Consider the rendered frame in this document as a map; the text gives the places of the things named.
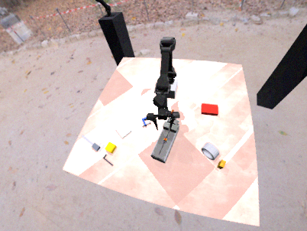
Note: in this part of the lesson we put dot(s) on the small orange block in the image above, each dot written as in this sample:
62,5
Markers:
221,164

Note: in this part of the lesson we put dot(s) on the red rectangular block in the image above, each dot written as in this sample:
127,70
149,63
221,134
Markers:
207,109

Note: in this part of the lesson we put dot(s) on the yellow block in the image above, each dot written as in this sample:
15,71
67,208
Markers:
110,147

